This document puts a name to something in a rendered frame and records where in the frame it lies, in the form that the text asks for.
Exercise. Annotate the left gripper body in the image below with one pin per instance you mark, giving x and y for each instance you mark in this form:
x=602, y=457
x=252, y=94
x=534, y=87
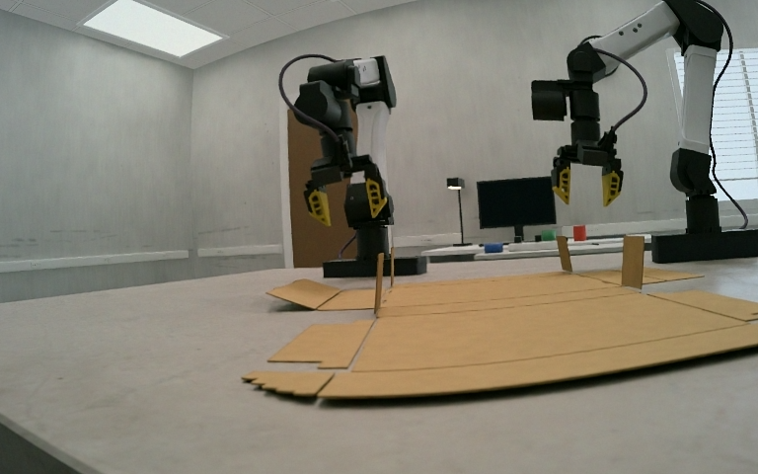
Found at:
x=585, y=130

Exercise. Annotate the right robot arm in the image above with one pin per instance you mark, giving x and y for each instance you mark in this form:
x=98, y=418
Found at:
x=373, y=106

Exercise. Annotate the tan cardboard box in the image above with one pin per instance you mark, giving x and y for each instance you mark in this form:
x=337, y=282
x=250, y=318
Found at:
x=478, y=334

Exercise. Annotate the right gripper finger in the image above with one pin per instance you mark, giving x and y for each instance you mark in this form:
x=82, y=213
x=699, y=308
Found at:
x=370, y=185
x=318, y=199

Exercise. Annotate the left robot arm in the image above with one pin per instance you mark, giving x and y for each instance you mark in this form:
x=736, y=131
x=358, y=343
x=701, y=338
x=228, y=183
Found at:
x=700, y=30

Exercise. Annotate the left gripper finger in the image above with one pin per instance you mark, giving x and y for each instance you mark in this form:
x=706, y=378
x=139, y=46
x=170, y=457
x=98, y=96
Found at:
x=565, y=177
x=610, y=185

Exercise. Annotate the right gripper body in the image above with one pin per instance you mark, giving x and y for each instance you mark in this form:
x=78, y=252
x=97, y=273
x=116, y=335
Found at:
x=359, y=163

